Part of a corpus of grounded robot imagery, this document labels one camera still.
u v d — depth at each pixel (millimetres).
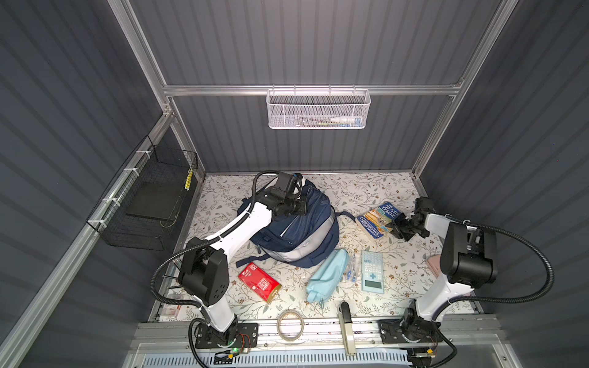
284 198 657
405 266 888
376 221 991
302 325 754
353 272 864
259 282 843
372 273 851
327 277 813
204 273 452
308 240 811
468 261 498
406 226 848
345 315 741
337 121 911
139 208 697
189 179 838
